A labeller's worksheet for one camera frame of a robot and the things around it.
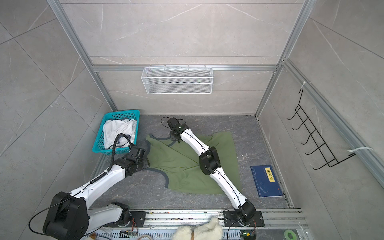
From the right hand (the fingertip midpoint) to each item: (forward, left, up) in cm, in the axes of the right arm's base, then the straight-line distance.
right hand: (177, 136), depth 106 cm
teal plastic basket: (-12, +49, +7) cm, 51 cm away
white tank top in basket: (+4, +45, +7) cm, 46 cm away
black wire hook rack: (-31, -68, +31) cm, 81 cm away
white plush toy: (-57, -19, +10) cm, 61 cm away
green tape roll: (-59, -57, -2) cm, 82 cm away
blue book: (-34, -54, -2) cm, 64 cm away
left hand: (-22, +17, +6) cm, 28 cm away
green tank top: (-22, -3, 0) cm, 23 cm away
